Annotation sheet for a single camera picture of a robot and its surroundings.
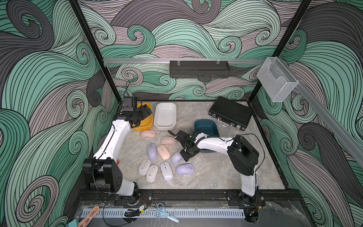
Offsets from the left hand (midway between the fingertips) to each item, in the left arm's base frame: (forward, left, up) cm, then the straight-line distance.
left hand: (146, 111), depth 83 cm
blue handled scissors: (-48, -11, -23) cm, 54 cm away
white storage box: (+12, -9, -20) cm, 25 cm away
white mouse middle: (-29, -4, -21) cm, 36 cm away
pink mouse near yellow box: (-3, +2, -22) cm, 22 cm away
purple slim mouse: (-16, -3, -21) cm, 27 cm away
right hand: (-19, -25, -23) cm, 39 cm away
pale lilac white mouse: (-28, -13, -22) cm, 38 cm away
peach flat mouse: (-16, -10, -22) cm, 29 cm away
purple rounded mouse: (-20, -18, -22) cm, 35 cm away
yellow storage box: (+6, +4, -20) cm, 22 cm away
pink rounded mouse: (-9, -13, -20) cm, 25 cm away
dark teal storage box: (+5, -41, -23) cm, 47 cm away
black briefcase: (+12, -58, -17) cm, 61 cm away
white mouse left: (-26, +1, -21) cm, 33 cm away
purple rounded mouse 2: (-27, -23, -21) cm, 41 cm away
